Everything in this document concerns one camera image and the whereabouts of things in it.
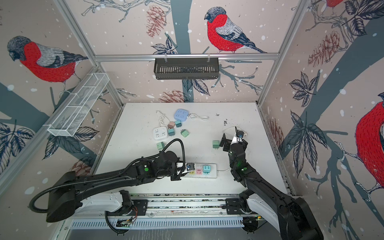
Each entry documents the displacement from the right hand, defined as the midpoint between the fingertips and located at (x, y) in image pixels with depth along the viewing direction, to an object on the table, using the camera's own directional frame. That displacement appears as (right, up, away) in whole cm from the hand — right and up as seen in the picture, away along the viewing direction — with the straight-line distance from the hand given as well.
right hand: (230, 137), depth 83 cm
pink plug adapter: (-38, +5, +24) cm, 45 cm away
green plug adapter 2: (-43, -7, +12) cm, 45 cm away
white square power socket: (-45, 0, +18) cm, 48 cm away
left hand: (-23, -14, -9) cm, 29 cm away
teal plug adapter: (-14, -17, -3) cm, 22 cm away
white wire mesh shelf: (-83, +18, -4) cm, 85 cm away
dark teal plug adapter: (-33, +5, +24) cm, 41 cm away
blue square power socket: (-31, +13, +28) cm, 44 cm away
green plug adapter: (-6, -7, +16) cm, 18 cm away
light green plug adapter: (-28, 0, +18) cm, 33 cm away
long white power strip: (-18, -20, 0) cm, 27 cm away
